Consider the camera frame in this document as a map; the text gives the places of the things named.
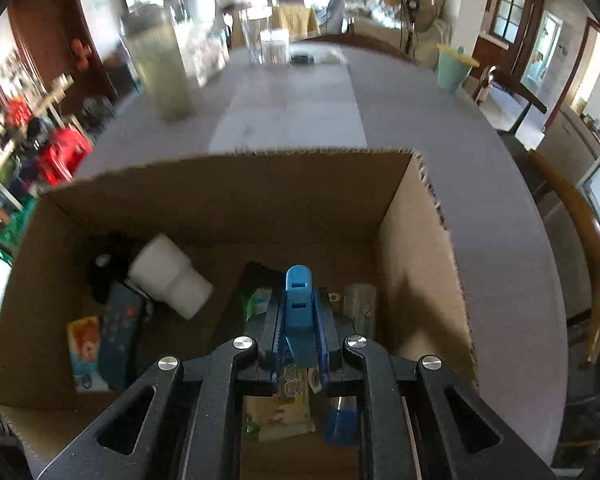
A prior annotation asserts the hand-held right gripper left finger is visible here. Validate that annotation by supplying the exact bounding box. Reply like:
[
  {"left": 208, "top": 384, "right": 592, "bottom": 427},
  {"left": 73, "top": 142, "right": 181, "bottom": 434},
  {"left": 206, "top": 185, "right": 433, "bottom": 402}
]
[{"left": 37, "top": 290, "right": 288, "bottom": 480}]

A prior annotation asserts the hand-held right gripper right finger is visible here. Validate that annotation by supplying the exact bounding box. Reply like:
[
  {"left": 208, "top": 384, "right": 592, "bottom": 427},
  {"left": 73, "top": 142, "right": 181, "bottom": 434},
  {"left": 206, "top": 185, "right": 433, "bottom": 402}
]
[{"left": 312, "top": 287, "right": 561, "bottom": 480}]

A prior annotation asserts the green white packet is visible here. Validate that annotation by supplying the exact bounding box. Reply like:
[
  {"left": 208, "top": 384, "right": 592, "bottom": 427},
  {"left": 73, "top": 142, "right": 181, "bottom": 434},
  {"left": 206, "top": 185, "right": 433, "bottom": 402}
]
[{"left": 240, "top": 285, "right": 276, "bottom": 321}]

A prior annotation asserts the yellow green wipes pack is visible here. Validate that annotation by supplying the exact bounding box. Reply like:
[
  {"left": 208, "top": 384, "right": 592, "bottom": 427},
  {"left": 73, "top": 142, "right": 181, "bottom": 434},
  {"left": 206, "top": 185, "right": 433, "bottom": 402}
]
[{"left": 242, "top": 365, "right": 317, "bottom": 441}]

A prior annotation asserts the white cylindrical bottle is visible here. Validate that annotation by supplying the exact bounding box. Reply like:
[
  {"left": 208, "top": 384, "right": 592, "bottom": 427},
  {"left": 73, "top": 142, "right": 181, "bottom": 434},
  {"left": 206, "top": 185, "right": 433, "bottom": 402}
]
[{"left": 126, "top": 233, "right": 214, "bottom": 320}]

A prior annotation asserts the cardboard box orange print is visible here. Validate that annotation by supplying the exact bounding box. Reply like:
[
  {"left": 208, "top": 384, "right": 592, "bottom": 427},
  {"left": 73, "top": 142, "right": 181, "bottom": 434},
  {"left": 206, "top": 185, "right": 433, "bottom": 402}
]
[{"left": 0, "top": 147, "right": 481, "bottom": 480}]

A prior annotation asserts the dark blue remote control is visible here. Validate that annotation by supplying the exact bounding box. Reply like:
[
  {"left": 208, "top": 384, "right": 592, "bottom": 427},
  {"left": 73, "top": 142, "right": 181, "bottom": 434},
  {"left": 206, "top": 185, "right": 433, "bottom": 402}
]
[{"left": 99, "top": 282, "right": 146, "bottom": 392}]

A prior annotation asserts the colourful tissue pack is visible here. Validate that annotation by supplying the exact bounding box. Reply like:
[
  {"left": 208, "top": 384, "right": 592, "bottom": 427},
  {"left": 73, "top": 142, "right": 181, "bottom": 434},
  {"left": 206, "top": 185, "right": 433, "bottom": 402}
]
[{"left": 66, "top": 315, "right": 110, "bottom": 393}]

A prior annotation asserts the grey cloth desktop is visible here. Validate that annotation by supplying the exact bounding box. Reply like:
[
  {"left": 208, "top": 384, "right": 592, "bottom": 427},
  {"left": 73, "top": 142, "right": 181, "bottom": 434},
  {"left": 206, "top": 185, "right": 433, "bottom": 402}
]
[{"left": 72, "top": 42, "right": 568, "bottom": 466}]

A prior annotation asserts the red plastic stool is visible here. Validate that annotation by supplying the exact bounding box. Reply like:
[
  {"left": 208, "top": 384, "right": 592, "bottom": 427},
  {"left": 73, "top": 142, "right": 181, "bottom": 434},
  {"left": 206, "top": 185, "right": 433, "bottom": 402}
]
[{"left": 37, "top": 127, "right": 93, "bottom": 186}]

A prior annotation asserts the light wooden chair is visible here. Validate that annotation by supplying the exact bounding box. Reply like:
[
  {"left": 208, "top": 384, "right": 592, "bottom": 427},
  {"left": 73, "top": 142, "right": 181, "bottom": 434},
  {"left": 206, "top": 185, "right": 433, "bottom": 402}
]
[{"left": 527, "top": 150, "right": 600, "bottom": 371}]

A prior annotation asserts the tall green tumbler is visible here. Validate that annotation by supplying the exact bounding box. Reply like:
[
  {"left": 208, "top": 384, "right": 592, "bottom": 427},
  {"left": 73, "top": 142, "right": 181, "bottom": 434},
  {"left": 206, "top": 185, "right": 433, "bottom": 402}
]
[{"left": 119, "top": 4, "right": 196, "bottom": 122}]

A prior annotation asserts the clear plastic bag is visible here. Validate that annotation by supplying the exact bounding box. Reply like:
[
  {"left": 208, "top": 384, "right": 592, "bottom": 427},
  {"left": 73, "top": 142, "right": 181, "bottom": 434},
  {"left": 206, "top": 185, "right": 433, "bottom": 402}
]
[{"left": 180, "top": 20, "right": 231, "bottom": 86}]

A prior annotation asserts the glass jar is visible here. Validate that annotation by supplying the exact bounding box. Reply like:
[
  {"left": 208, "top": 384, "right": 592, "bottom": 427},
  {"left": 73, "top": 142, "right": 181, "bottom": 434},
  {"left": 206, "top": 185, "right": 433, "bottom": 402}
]
[{"left": 259, "top": 29, "right": 292, "bottom": 66}]

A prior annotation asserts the teal cup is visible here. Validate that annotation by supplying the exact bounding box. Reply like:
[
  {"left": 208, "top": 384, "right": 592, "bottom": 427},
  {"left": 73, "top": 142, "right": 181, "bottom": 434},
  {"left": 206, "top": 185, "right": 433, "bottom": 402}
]
[{"left": 436, "top": 42, "right": 481, "bottom": 93}]

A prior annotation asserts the dark wooden chair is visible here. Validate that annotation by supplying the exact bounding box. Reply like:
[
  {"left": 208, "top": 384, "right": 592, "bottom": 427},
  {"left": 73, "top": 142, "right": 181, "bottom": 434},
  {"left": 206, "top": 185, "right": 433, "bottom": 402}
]
[{"left": 472, "top": 65, "right": 549, "bottom": 133}]

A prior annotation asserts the standing fan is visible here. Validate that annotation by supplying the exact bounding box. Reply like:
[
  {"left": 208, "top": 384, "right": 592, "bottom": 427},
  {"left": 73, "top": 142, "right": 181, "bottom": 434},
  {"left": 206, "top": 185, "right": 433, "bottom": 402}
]
[{"left": 380, "top": 0, "right": 436, "bottom": 53}]

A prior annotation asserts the brown wooden door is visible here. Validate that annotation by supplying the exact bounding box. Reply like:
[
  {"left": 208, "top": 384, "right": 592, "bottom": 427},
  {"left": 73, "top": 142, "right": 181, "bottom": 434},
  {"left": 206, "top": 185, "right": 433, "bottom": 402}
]
[{"left": 7, "top": 0, "right": 120, "bottom": 103}]

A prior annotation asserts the glazed wooden door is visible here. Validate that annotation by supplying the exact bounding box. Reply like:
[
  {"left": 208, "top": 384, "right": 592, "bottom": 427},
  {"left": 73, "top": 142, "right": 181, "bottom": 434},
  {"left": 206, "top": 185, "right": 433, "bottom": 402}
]
[{"left": 472, "top": 0, "right": 546, "bottom": 61}]

